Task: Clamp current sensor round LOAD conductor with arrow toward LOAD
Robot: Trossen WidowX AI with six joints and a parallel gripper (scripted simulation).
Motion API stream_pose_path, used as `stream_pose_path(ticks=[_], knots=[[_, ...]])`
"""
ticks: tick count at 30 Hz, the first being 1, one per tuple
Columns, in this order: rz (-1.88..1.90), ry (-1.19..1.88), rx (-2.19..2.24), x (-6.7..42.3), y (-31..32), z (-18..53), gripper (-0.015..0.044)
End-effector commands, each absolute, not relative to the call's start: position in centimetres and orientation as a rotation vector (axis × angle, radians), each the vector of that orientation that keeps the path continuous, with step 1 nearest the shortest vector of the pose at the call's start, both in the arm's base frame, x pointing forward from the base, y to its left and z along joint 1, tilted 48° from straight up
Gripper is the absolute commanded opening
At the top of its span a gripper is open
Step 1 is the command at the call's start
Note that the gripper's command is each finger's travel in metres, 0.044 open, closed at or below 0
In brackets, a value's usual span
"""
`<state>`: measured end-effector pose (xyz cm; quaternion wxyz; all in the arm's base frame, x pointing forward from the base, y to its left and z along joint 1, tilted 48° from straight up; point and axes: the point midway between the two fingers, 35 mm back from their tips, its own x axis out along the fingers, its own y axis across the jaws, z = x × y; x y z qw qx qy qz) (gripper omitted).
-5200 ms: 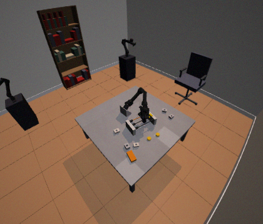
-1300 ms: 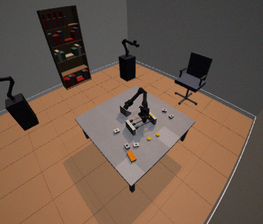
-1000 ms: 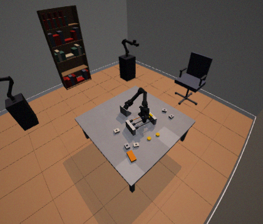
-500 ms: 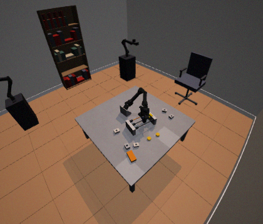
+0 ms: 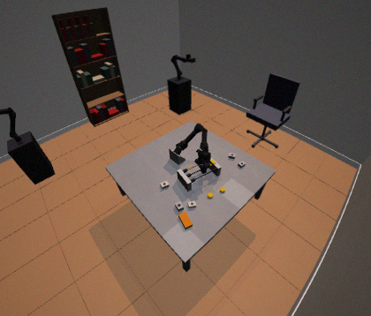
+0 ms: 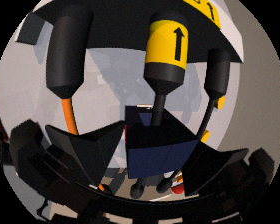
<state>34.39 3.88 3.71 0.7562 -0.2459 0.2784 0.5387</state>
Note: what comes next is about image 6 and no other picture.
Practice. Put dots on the yellow round disc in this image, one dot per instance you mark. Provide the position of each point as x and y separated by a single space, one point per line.
205 136
219 102

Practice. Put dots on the orange rectangular block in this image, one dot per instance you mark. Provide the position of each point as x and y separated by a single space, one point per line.
179 178

